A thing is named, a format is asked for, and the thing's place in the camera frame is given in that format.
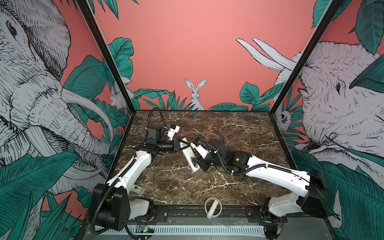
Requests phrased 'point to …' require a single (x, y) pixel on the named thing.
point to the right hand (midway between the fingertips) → (192, 157)
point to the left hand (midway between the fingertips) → (188, 144)
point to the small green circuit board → (144, 229)
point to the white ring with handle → (213, 207)
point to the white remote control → (189, 153)
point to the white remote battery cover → (138, 189)
